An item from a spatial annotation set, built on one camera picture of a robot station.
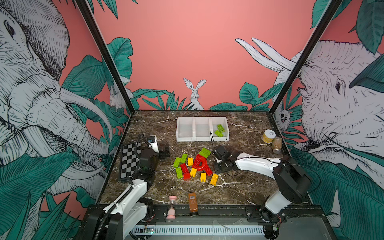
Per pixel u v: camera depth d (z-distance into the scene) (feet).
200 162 3.03
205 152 3.14
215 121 3.66
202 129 3.56
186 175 2.84
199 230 2.30
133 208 1.92
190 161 2.97
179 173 2.83
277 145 3.14
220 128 3.53
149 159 2.04
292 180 1.49
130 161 2.88
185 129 3.51
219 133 3.51
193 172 2.83
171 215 2.36
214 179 2.80
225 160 2.22
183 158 3.05
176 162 2.97
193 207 2.44
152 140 2.32
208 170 2.89
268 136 3.31
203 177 2.76
